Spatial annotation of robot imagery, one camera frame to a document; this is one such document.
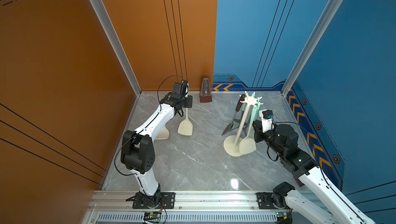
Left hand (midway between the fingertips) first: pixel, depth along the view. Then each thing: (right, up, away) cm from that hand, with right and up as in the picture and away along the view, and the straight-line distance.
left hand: (188, 96), depth 91 cm
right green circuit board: (+46, -57, -18) cm, 75 cm away
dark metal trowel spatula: (+24, -18, -6) cm, 30 cm away
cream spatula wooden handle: (-16, -23, +6) cm, 29 cm away
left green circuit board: (-14, -57, -19) cm, 62 cm away
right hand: (+33, -12, -18) cm, 40 cm away
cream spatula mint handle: (-2, -19, +3) cm, 19 cm away
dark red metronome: (+11, +2, +19) cm, 22 cm away
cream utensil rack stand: (+26, -29, +2) cm, 39 cm away
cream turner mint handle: (+32, -25, -13) cm, 43 cm away
